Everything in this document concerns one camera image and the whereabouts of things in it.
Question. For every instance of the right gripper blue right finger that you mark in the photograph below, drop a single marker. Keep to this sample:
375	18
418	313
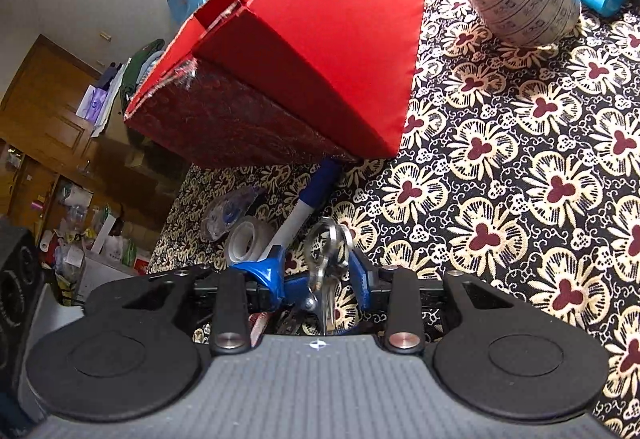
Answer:
359	268

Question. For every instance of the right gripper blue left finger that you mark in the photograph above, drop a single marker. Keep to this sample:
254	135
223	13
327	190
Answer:
268	272

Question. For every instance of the clear adhesive tape roll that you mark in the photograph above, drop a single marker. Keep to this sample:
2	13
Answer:
247	240

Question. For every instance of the blue whiteboard marker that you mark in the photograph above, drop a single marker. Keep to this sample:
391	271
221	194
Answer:
318	188

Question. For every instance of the blue correction tape dispenser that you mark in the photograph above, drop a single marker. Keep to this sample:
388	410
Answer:
224	211

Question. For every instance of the floral patterned tablecloth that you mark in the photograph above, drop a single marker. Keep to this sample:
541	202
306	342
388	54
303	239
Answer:
520	166

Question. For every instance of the red brocade storage box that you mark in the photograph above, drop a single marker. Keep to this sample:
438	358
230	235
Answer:
268	82

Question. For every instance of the pile of clothes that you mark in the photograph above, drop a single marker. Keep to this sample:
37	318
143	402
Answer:
130	79

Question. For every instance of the wooden cabinet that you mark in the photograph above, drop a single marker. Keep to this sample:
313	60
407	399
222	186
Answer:
120	168

